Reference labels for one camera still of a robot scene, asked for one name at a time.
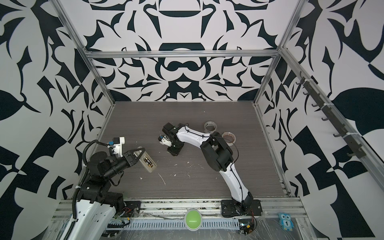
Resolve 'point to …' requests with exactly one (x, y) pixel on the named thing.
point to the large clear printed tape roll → (210, 126)
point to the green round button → (193, 219)
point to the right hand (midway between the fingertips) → (174, 150)
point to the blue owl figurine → (285, 221)
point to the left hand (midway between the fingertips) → (144, 148)
